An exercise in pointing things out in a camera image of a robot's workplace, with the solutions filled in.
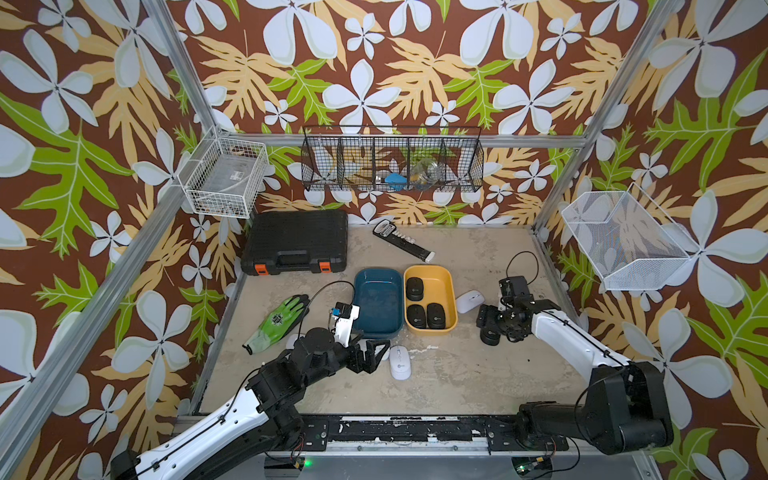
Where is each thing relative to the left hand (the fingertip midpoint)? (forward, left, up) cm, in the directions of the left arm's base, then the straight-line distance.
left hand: (378, 336), depth 71 cm
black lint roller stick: (+53, -2, -19) cm, 57 cm away
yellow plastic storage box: (+22, -17, -19) cm, 34 cm away
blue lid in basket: (+49, -5, +8) cm, 50 cm away
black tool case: (+42, +31, -13) cm, 54 cm away
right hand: (+11, -33, -15) cm, 38 cm away
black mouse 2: (+14, -12, -18) cm, 26 cm away
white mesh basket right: (+23, -67, +9) cm, 71 cm away
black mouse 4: (+8, -34, -17) cm, 38 cm away
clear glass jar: (+54, -15, +8) cm, 56 cm away
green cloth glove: (+12, +32, -19) cm, 39 cm away
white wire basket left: (+43, +46, +14) cm, 64 cm away
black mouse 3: (+14, -18, -17) cm, 28 cm away
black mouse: (+24, -11, -16) cm, 31 cm away
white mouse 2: (+20, -29, -17) cm, 40 cm away
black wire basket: (+58, -4, +11) cm, 59 cm away
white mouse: (0, -6, -17) cm, 18 cm away
